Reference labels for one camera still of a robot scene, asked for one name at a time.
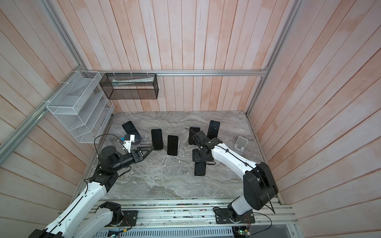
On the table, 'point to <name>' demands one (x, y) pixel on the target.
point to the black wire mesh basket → (130, 86)
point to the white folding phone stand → (240, 144)
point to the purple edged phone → (213, 130)
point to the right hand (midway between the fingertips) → (199, 157)
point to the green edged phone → (157, 140)
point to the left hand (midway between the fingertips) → (152, 152)
